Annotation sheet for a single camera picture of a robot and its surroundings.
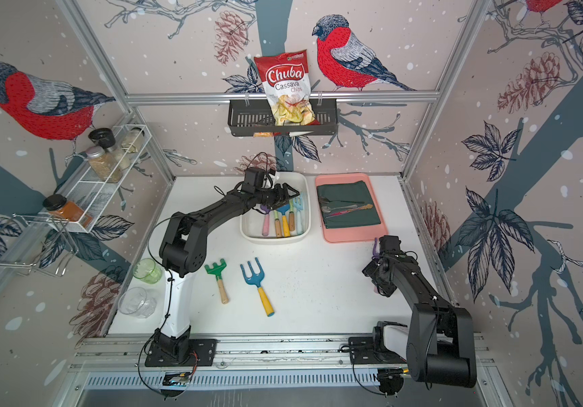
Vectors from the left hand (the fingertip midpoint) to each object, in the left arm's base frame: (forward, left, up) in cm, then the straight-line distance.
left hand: (299, 192), depth 94 cm
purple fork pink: (-19, -29, -15) cm, 38 cm away
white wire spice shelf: (-13, +69, +11) cm, 71 cm away
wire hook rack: (-33, +63, +19) cm, 74 cm away
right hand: (-26, -26, -15) cm, 40 cm away
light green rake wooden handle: (-6, +9, -13) cm, 17 cm away
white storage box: (-4, +20, -15) cm, 26 cm away
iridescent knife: (+4, -28, -14) cm, 32 cm away
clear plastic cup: (-36, +55, -14) cm, 67 cm away
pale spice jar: (+8, +58, +19) cm, 61 cm away
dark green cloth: (+14, -25, -16) cm, 33 cm away
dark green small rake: (-25, +30, -15) cm, 42 cm away
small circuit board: (-57, +35, -16) cm, 68 cm away
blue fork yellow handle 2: (-7, +6, -13) cm, 16 cm away
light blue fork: (+4, 0, -13) cm, 14 cm away
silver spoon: (+3, -12, -14) cm, 19 cm away
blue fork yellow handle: (-28, +16, -16) cm, 35 cm away
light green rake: (-2, +4, -14) cm, 14 cm away
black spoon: (+8, -11, -14) cm, 20 cm away
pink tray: (-9, -22, -15) cm, 28 cm away
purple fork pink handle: (-3, +14, -15) cm, 20 cm away
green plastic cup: (-26, +55, -13) cm, 62 cm away
